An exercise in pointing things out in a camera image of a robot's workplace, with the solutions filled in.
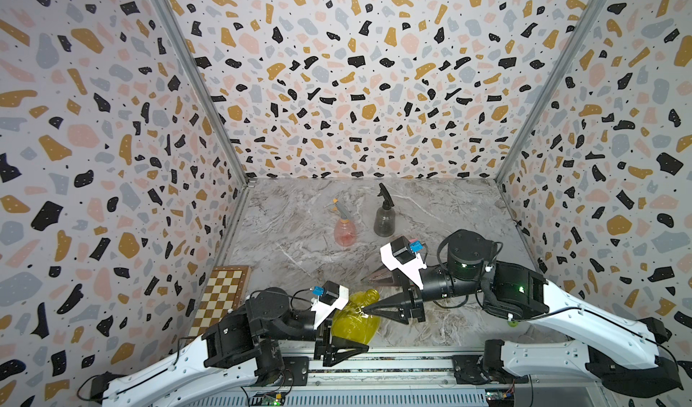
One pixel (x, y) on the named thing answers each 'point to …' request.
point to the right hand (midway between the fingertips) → (369, 296)
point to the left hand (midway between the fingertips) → (366, 331)
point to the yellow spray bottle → (353, 323)
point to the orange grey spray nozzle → (343, 215)
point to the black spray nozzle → (387, 202)
